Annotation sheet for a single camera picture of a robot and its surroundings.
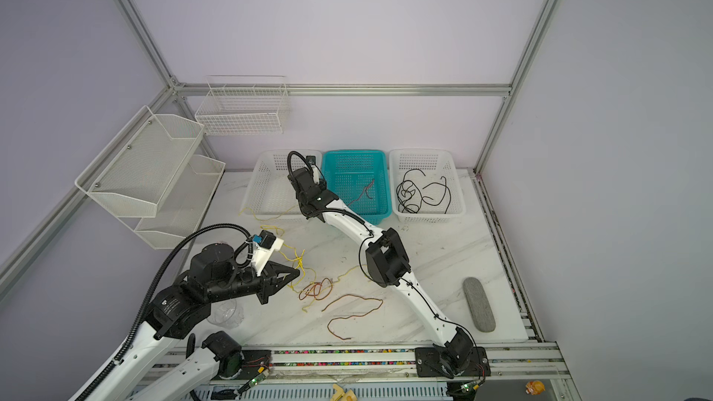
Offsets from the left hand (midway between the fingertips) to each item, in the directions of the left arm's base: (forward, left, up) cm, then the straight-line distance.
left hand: (294, 275), depth 65 cm
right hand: (+40, +4, -9) cm, 41 cm away
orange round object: (-20, -60, -20) cm, 66 cm away
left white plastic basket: (+48, +23, -24) cm, 58 cm away
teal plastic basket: (+55, -15, -23) cm, 61 cm away
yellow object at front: (-22, -11, -22) cm, 33 cm away
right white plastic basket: (+59, -48, -18) cm, 78 cm away
